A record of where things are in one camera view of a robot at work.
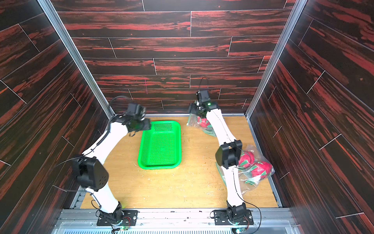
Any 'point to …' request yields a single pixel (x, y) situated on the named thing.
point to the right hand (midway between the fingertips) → (197, 109)
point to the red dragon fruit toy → (204, 122)
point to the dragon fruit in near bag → (259, 169)
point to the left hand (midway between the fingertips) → (149, 125)
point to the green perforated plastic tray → (160, 147)
